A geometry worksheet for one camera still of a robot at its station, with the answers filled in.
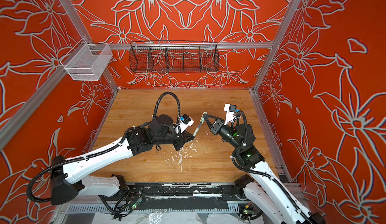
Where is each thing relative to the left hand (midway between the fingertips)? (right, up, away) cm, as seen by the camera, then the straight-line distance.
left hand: (193, 135), depth 66 cm
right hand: (+3, +8, -3) cm, 9 cm away
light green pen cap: (+4, +8, -2) cm, 9 cm away
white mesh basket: (-67, +41, +26) cm, 83 cm away
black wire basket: (-14, +46, +33) cm, 59 cm away
